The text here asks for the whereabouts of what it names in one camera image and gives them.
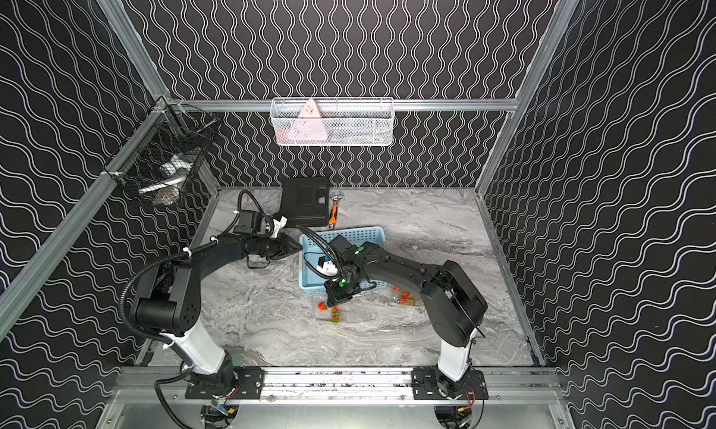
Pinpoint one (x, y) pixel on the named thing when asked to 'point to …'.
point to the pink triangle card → (309, 125)
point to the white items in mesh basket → (168, 191)
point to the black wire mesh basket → (161, 155)
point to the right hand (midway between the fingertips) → (329, 302)
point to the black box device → (305, 201)
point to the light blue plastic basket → (311, 282)
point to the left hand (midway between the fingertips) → (298, 244)
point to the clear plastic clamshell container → (393, 296)
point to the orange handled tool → (334, 212)
